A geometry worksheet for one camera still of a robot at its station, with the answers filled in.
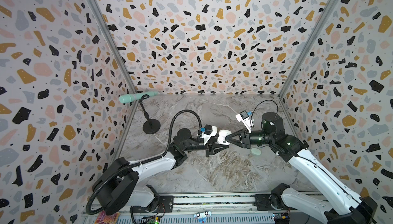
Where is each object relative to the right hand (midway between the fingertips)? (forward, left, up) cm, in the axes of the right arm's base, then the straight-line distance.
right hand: (228, 137), depth 64 cm
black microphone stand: (+23, +46, -28) cm, 58 cm away
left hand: (-1, -1, -3) cm, 3 cm away
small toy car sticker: (-25, +11, -27) cm, 39 cm away
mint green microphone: (+18, +48, +4) cm, 52 cm away
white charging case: (+2, +2, -1) cm, 3 cm away
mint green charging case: (+6, -19, -27) cm, 34 cm away
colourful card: (-26, +55, -27) cm, 67 cm away
